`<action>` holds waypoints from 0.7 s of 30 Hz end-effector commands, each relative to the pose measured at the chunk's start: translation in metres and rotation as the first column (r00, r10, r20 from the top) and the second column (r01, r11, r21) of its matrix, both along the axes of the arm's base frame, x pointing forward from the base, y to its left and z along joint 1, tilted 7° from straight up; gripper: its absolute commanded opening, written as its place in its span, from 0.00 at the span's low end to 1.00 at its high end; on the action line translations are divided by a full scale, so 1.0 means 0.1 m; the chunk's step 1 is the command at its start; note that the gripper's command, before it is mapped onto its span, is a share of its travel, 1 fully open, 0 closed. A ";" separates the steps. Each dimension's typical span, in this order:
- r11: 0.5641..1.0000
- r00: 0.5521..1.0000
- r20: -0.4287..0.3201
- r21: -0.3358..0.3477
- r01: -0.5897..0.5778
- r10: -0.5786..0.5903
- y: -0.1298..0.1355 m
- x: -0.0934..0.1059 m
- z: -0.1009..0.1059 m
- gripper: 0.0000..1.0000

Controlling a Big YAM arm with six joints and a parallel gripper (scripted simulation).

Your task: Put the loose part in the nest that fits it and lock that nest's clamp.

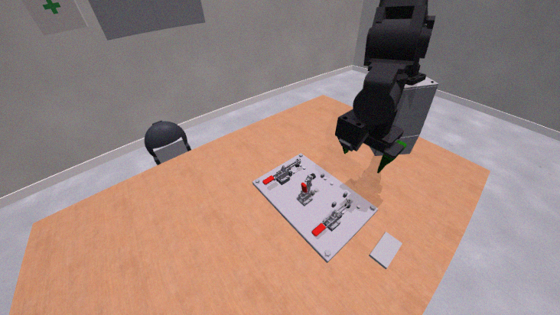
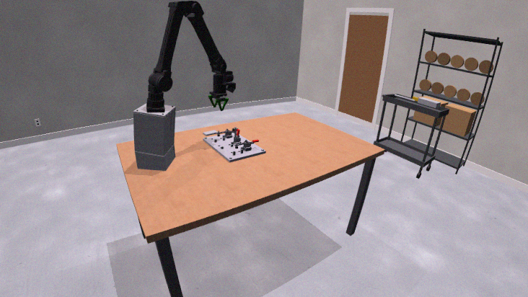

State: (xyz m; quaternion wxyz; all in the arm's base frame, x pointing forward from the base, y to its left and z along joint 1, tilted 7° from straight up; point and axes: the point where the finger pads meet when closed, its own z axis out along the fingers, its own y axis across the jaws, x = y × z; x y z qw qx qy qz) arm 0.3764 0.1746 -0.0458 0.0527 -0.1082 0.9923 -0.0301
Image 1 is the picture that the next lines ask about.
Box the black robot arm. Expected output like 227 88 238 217
335 0 436 151

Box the black toggle clamp with red handle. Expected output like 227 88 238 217
311 199 353 236

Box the white fixture plate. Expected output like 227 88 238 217
252 155 378 263

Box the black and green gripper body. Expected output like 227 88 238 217
364 125 405 158

